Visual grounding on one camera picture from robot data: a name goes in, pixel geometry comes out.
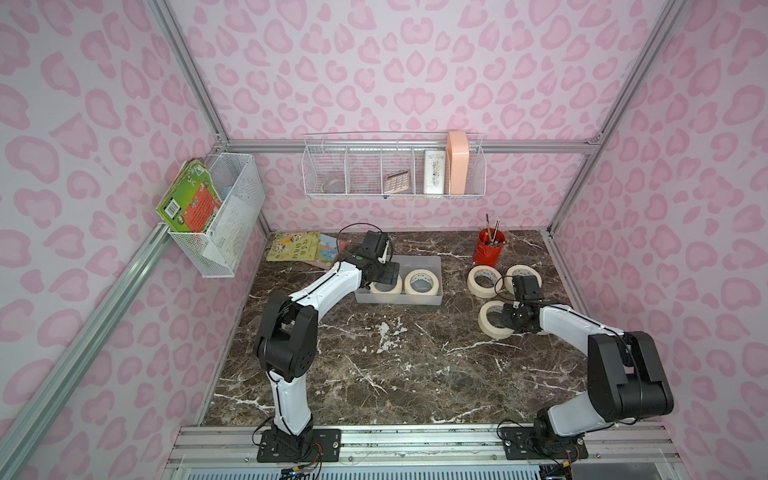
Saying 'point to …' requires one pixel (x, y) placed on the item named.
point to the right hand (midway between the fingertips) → (510, 316)
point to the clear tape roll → (334, 185)
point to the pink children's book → (330, 249)
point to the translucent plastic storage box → (407, 263)
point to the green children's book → (294, 246)
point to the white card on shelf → (434, 172)
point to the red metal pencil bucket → (488, 247)
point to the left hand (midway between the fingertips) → (385, 265)
